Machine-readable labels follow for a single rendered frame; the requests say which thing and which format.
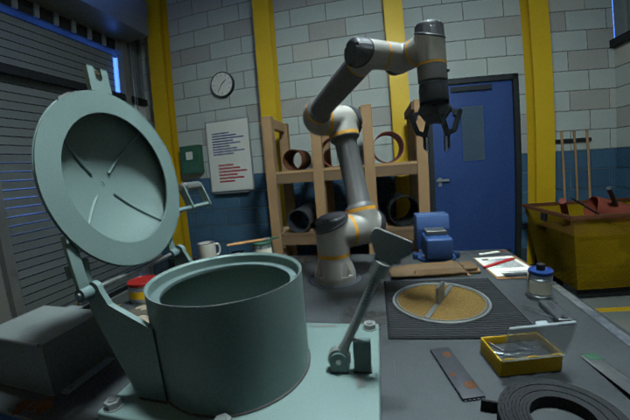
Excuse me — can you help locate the long steel ruler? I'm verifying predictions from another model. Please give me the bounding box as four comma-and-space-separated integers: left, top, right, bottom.
553, 283, 630, 348

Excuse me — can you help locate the green cover handle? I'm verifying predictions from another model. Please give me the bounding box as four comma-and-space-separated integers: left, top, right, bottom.
178, 180, 213, 212

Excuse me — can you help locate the tin with red lid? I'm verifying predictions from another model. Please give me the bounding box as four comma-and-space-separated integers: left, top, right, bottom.
125, 274, 158, 306

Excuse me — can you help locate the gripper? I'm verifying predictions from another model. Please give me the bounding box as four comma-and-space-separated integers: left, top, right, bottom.
404, 78, 464, 152

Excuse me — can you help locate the green wall box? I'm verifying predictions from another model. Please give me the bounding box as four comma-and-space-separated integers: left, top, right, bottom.
178, 143, 206, 178

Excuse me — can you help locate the grey roller shutter door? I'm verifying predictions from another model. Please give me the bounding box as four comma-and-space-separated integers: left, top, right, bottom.
0, 0, 149, 317

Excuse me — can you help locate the brass flame gauze disc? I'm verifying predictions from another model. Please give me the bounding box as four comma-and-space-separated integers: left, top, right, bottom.
392, 280, 494, 324

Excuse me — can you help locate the brown cardboard sheet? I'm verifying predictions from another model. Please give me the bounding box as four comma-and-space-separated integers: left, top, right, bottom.
388, 259, 482, 280

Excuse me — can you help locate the round wall clock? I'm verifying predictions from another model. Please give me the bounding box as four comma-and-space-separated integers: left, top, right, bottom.
209, 70, 236, 100

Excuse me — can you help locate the blue bench vise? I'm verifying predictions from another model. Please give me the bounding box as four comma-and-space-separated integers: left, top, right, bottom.
411, 211, 461, 263

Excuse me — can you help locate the blue door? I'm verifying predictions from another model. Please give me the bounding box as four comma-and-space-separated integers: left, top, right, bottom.
429, 73, 523, 259

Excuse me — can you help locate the wooden shelf unit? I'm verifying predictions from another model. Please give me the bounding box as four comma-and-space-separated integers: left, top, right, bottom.
260, 103, 432, 256

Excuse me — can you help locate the brown pipe ring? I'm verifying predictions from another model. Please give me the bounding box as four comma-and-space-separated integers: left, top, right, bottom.
372, 130, 406, 165

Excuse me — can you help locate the green ventilator head body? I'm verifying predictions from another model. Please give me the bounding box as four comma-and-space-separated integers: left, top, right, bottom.
62, 238, 382, 420

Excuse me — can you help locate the grey scraper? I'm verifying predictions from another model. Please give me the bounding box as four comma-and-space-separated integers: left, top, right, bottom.
506, 298, 578, 354

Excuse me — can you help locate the green round ventilator cover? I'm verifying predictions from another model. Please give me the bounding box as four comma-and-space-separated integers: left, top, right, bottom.
31, 64, 183, 267

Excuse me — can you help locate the clipboard with paper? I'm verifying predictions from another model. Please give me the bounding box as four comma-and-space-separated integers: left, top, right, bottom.
472, 254, 532, 280

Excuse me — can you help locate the yellow tray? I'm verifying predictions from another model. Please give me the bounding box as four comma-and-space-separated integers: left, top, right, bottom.
479, 331, 565, 378

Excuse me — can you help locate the yellow skip bin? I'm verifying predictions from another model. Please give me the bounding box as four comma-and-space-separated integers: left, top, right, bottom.
522, 198, 630, 293

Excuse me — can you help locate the wooden handled tool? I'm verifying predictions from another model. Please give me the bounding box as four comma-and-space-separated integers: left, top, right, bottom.
570, 130, 580, 201
557, 130, 569, 201
584, 129, 594, 200

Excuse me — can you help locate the black pipe piece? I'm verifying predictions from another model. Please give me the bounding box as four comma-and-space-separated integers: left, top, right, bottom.
387, 193, 421, 228

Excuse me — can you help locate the white wall poster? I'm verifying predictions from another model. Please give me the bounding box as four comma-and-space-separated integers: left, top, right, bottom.
205, 116, 256, 195

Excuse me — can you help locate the black rubber gasket coil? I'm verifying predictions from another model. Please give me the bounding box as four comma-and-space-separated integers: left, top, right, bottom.
479, 378, 630, 420

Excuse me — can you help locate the glass jar with blue lid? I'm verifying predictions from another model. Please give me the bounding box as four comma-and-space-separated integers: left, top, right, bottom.
526, 262, 556, 301

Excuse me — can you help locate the black strip with orange dots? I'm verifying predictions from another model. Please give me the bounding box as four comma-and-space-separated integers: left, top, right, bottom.
430, 346, 487, 403

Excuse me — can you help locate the grey metal box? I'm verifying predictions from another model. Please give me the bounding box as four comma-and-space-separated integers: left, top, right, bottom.
0, 304, 117, 398

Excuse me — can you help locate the wooden stick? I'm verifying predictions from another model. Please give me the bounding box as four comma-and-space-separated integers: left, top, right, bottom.
226, 235, 280, 249

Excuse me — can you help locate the white mug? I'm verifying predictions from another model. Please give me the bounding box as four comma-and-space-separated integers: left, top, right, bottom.
196, 240, 223, 260

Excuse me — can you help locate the red handled knife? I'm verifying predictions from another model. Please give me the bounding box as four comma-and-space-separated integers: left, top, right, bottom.
580, 352, 630, 414

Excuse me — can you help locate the grey swing bolt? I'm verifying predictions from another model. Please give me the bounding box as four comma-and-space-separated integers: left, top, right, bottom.
327, 259, 390, 375

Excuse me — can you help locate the dark grey pipe piece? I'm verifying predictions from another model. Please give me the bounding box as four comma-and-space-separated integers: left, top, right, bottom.
287, 203, 318, 235

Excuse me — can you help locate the brown pipe piece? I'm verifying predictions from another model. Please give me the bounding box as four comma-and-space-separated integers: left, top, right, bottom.
282, 148, 313, 172

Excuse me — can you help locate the black ribbed mat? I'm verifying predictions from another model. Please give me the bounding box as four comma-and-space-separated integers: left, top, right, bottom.
382, 276, 532, 341

